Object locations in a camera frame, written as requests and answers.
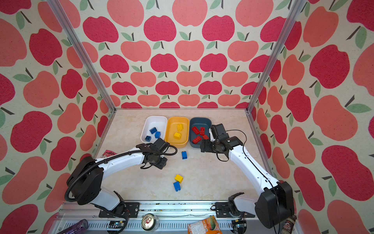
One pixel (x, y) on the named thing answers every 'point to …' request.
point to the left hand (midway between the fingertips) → (165, 164)
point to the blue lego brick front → (177, 186)
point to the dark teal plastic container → (198, 122)
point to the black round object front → (239, 226)
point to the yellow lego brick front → (178, 178)
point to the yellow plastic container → (177, 131)
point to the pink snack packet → (107, 153)
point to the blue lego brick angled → (153, 130)
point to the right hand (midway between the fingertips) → (210, 145)
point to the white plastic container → (160, 122)
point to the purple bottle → (80, 228)
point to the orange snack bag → (209, 225)
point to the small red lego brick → (205, 137)
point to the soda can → (150, 222)
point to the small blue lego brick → (148, 138)
